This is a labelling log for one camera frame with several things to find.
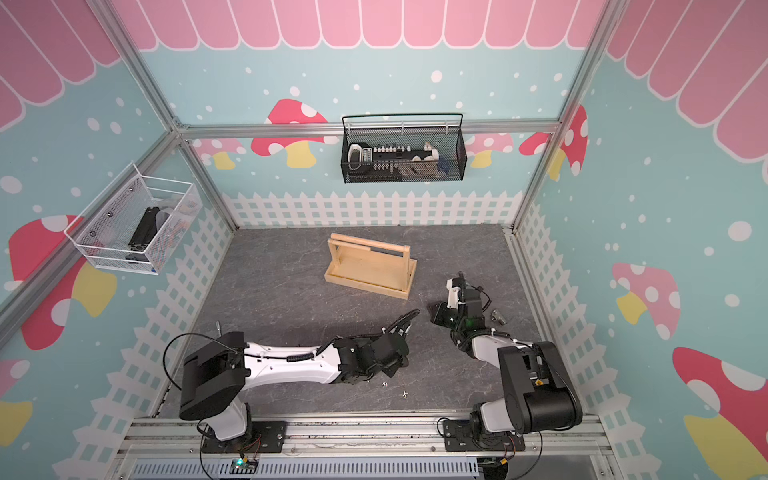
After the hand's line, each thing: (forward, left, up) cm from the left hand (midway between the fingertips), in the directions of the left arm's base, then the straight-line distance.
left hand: (394, 351), depth 83 cm
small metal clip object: (+13, -32, -3) cm, 35 cm away
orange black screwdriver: (+9, +56, -6) cm, 57 cm away
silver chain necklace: (-8, +2, -6) cm, 10 cm away
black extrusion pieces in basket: (+15, +60, +30) cm, 69 cm away
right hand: (+15, -10, 0) cm, 18 cm away
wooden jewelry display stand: (+34, +4, -7) cm, 35 cm away
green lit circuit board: (-27, +37, -8) cm, 46 cm away
